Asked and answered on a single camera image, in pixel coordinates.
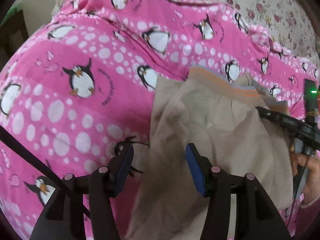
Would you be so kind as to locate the floral bed sheet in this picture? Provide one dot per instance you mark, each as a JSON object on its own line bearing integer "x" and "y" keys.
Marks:
{"x": 262, "y": 2}

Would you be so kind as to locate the pink penguin print blanket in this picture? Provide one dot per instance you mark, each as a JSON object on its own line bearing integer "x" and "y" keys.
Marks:
{"x": 75, "y": 42}

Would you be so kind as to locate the person's right hand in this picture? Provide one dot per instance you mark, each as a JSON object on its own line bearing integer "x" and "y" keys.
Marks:
{"x": 312, "y": 172}

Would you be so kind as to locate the beige garment with striped hem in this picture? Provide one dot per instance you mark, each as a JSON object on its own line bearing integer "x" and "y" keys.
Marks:
{"x": 212, "y": 120}

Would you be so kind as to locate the dark wooden table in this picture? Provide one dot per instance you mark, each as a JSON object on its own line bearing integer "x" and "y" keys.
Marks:
{"x": 15, "y": 35}

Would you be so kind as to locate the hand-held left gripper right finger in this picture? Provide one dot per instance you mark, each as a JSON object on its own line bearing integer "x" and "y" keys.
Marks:
{"x": 196, "y": 172}

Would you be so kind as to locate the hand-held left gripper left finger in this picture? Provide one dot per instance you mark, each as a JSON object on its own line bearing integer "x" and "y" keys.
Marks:
{"x": 125, "y": 165}

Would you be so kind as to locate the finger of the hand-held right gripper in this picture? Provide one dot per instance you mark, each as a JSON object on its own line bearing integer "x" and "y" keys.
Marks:
{"x": 285, "y": 122}

